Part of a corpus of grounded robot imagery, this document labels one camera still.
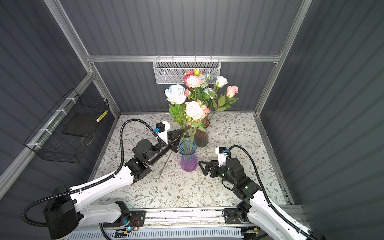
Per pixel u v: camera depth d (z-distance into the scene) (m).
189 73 0.81
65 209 0.39
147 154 0.53
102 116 0.81
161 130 0.57
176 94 0.53
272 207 0.49
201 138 0.94
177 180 0.86
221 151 0.68
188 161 0.85
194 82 0.64
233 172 0.57
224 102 0.76
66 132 0.72
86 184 0.46
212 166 0.67
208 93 0.77
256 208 0.51
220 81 0.73
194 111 0.59
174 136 0.62
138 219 0.73
